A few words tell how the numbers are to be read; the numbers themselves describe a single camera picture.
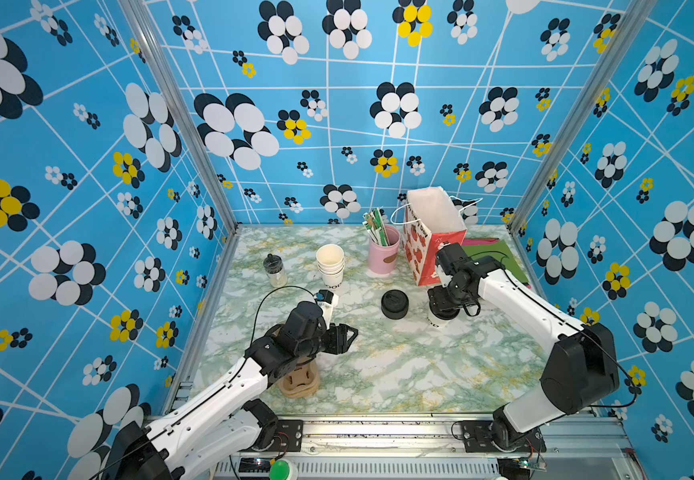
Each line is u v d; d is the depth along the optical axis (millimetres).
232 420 600
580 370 426
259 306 940
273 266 963
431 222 1050
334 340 667
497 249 741
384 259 992
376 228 889
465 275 611
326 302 691
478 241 1118
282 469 635
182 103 851
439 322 880
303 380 788
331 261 923
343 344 675
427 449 737
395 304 937
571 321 466
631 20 683
